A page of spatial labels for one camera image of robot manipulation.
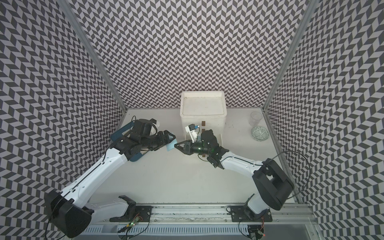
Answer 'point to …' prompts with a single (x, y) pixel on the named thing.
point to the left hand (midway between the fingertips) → (171, 141)
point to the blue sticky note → (171, 145)
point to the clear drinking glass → (255, 118)
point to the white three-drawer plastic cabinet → (205, 109)
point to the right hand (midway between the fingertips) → (176, 148)
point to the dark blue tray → (118, 132)
